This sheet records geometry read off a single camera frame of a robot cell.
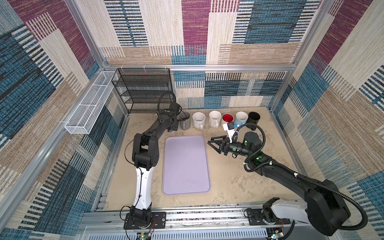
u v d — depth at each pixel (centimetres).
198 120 104
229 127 67
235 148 67
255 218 73
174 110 83
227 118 105
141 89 108
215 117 105
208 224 73
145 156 59
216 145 74
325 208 40
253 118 105
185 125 100
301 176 48
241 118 105
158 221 73
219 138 75
